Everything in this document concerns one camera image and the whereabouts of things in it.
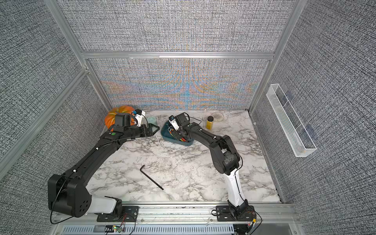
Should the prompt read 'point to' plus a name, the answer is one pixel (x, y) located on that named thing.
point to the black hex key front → (151, 178)
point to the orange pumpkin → (109, 120)
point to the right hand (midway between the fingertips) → (177, 127)
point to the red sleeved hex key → (183, 139)
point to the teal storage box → (167, 135)
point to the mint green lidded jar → (152, 120)
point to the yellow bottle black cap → (209, 123)
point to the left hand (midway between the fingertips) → (156, 127)
